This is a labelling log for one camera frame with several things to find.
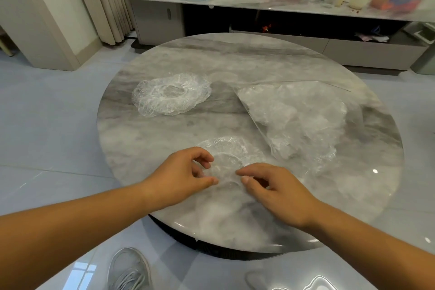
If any person's left hand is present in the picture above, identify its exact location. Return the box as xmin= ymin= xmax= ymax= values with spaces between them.
xmin=141 ymin=147 xmax=220 ymax=211

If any person's right hand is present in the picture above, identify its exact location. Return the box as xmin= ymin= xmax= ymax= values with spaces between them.
xmin=236 ymin=163 xmax=324 ymax=232

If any clear plastic cap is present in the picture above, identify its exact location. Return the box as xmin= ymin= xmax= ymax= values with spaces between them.
xmin=197 ymin=135 xmax=273 ymax=189

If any clear bag of caps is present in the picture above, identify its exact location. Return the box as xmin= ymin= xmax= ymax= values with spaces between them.
xmin=238 ymin=82 xmax=349 ymax=165

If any pile of clear plastic caps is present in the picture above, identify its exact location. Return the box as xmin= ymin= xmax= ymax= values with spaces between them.
xmin=132 ymin=73 xmax=213 ymax=118

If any clear plastic bag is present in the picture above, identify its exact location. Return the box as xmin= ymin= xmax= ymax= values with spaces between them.
xmin=234 ymin=81 xmax=402 ymax=172

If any person's right forearm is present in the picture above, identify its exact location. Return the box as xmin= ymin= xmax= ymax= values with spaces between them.
xmin=302 ymin=199 xmax=435 ymax=290

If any person's left forearm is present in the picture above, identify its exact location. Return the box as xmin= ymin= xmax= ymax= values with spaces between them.
xmin=0 ymin=183 xmax=160 ymax=290

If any green storage bin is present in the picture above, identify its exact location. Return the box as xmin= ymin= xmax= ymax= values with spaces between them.
xmin=411 ymin=23 xmax=435 ymax=75

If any black table base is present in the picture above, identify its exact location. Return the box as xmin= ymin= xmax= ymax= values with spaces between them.
xmin=150 ymin=215 xmax=320 ymax=261

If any grey sneaker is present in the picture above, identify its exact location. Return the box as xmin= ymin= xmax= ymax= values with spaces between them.
xmin=107 ymin=247 xmax=153 ymax=290

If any long grey low cabinet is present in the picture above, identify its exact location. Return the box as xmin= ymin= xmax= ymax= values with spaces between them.
xmin=119 ymin=0 xmax=435 ymax=73

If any light wooden chair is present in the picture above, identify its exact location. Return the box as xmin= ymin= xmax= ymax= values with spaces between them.
xmin=0 ymin=28 xmax=18 ymax=58

